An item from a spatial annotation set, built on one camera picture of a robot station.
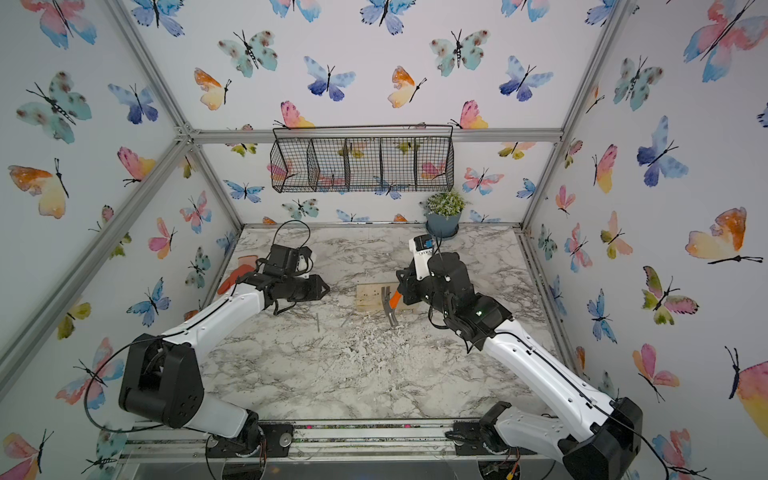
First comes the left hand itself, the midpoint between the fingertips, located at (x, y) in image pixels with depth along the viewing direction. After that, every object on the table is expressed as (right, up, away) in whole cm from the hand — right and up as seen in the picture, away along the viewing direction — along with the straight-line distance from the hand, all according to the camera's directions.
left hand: (329, 286), depth 88 cm
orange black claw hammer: (+18, -3, -8) cm, 20 cm away
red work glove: (-34, +5, +20) cm, 40 cm away
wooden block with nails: (+11, -4, +8) cm, 14 cm away
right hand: (+21, +6, -17) cm, 28 cm away
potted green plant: (+36, +23, +19) cm, 47 cm away
